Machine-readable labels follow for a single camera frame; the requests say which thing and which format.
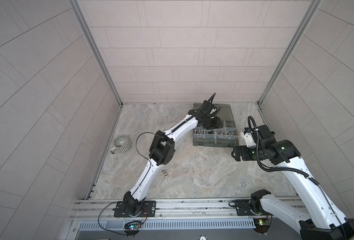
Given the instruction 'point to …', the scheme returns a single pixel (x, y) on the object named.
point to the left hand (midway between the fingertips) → (223, 123)
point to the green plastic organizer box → (226, 136)
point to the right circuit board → (262, 225)
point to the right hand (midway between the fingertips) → (238, 153)
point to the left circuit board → (133, 226)
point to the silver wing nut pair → (166, 176)
